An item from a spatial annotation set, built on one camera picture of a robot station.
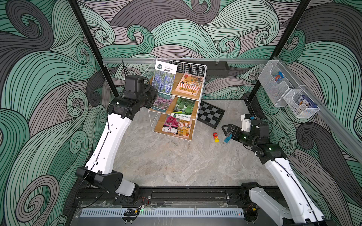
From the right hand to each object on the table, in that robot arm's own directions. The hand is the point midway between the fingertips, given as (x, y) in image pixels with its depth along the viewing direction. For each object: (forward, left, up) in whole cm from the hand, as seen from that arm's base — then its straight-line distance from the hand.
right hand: (229, 129), depth 75 cm
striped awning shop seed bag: (+15, +24, -20) cm, 35 cm away
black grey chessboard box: (+26, +4, -20) cm, 33 cm away
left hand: (+12, +37, +21) cm, 44 cm away
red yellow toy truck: (+7, +2, -20) cm, 22 cm away
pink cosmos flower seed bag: (+19, +37, +3) cm, 42 cm away
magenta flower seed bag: (+19, +34, -21) cm, 44 cm away
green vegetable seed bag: (+13, +25, +3) cm, 28 cm away
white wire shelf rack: (+26, +44, -22) cm, 56 cm away
